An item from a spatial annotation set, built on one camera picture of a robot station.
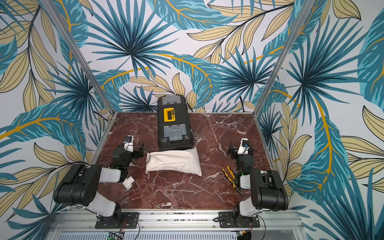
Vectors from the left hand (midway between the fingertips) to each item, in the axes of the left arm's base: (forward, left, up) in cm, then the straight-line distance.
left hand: (135, 143), depth 93 cm
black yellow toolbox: (+4, -25, +10) cm, 27 cm away
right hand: (-1, -58, +6) cm, 58 cm away
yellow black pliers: (-16, -59, -6) cm, 62 cm away
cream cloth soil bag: (-11, -31, 0) cm, 33 cm away
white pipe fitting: (-23, 0, -5) cm, 23 cm away
